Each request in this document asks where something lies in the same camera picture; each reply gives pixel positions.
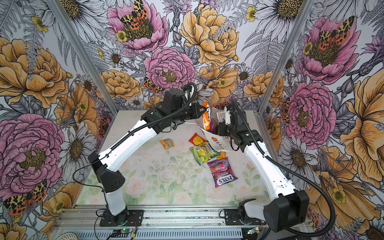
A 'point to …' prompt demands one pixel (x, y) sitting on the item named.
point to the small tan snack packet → (167, 143)
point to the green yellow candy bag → (204, 152)
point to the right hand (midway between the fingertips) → (220, 129)
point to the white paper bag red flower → (220, 142)
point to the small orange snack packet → (223, 155)
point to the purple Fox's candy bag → (222, 172)
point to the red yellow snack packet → (197, 140)
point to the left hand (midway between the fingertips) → (205, 113)
